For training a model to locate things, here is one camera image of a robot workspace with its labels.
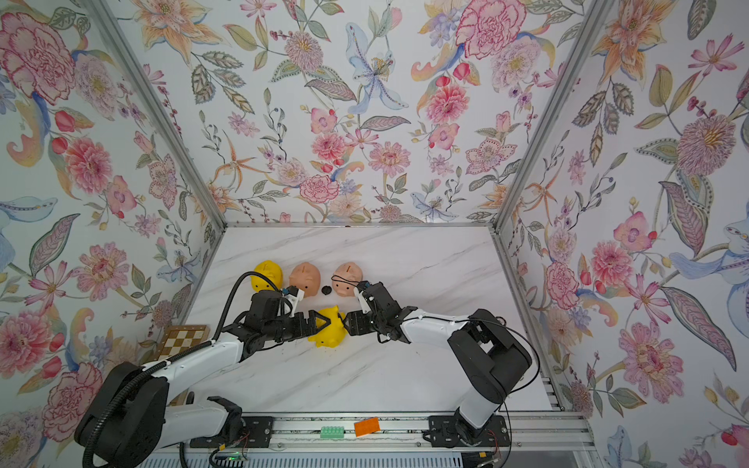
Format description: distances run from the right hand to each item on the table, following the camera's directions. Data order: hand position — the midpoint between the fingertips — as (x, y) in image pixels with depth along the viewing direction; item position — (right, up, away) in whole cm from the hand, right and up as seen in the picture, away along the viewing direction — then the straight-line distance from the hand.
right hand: (351, 318), depth 90 cm
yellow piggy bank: (-27, +14, +7) cm, 32 cm away
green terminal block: (-3, -25, -17) cm, 30 cm away
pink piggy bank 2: (-1, +14, +5) cm, 15 cm away
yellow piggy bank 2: (-5, -4, -6) cm, 9 cm away
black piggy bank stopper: (-10, +7, +11) cm, 16 cm away
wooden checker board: (-51, -5, -2) cm, 51 cm away
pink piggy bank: (-15, +12, +5) cm, 20 cm away
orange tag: (+5, -25, -15) cm, 29 cm away
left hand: (-7, 0, -6) cm, 9 cm away
